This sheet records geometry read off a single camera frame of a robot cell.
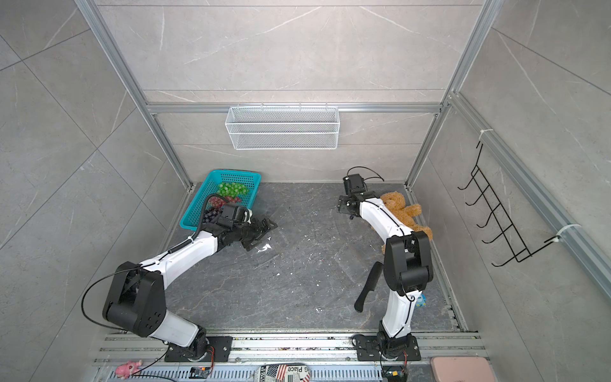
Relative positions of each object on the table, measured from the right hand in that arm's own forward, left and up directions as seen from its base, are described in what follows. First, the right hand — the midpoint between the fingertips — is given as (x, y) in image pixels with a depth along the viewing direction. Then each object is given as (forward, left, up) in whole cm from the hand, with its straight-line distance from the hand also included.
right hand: (352, 206), depth 95 cm
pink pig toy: (-53, +72, -9) cm, 90 cm away
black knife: (-29, -4, -12) cm, 32 cm away
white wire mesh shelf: (+30, +31, +18) cm, 46 cm away
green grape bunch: (+16, +54, -6) cm, 57 cm away
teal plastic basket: (-1, +67, -4) cm, 67 cm away
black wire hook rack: (-33, -34, +22) cm, 52 cm away
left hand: (-11, +31, +2) cm, 33 cm away
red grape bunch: (+10, +61, -8) cm, 62 cm away
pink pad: (-54, -27, -11) cm, 62 cm away
